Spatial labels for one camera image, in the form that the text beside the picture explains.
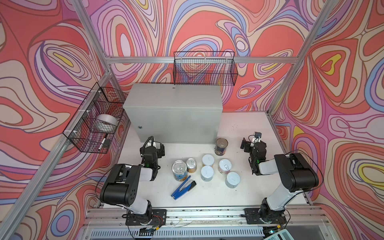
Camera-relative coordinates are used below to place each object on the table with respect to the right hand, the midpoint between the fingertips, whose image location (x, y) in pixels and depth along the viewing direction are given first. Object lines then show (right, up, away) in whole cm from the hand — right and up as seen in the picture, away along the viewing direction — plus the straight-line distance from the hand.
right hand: (251, 141), depth 96 cm
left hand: (-63, -1, -3) cm, 63 cm away
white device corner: (+2, -39, -30) cm, 49 cm away
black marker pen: (-84, +1, -23) cm, 87 cm away
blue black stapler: (-42, -23, -14) cm, 50 cm away
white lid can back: (-29, -10, -8) cm, 32 cm away
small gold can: (-39, -13, -11) cm, 43 cm away
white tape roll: (-81, +14, -22) cm, 85 cm away
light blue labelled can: (-46, -13, -16) cm, 50 cm away
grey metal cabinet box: (-50, +18, -5) cm, 53 cm away
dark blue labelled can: (-22, -2, -8) cm, 23 cm away
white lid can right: (-17, -19, -16) cm, 30 cm away
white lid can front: (-30, -17, -13) cm, 37 cm away
